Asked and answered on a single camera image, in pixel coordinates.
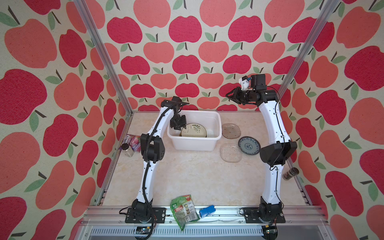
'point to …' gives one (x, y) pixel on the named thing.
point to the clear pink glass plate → (230, 152)
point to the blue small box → (205, 211)
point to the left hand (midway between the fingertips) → (186, 129)
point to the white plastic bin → (212, 120)
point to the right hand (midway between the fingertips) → (228, 97)
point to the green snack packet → (184, 210)
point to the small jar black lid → (127, 150)
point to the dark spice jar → (292, 172)
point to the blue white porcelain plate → (249, 145)
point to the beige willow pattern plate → (193, 130)
